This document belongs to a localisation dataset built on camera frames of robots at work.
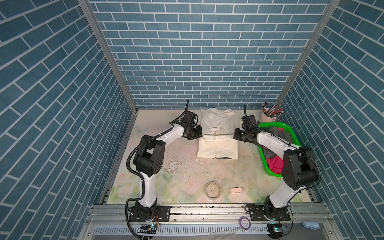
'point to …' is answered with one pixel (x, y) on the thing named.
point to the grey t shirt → (282, 135)
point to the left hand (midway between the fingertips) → (203, 134)
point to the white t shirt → (217, 139)
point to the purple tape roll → (248, 222)
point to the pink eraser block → (237, 190)
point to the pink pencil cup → (264, 118)
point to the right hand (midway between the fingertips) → (234, 133)
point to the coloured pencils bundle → (271, 111)
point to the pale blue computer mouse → (311, 225)
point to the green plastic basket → (293, 134)
